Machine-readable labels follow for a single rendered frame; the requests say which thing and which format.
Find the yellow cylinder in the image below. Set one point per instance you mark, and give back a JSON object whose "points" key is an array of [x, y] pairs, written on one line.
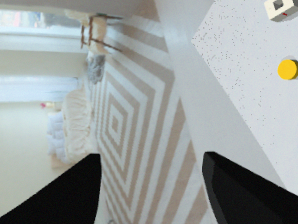
{"points": [[288, 69]]}

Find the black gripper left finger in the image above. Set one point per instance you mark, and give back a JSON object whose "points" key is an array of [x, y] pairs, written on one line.
{"points": [[72, 198]]}

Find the white square block with central hole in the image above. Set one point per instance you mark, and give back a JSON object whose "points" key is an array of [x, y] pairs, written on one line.
{"points": [[277, 13]]}

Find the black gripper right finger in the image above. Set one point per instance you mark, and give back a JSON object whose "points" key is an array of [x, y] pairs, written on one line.
{"points": [[239, 196]]}

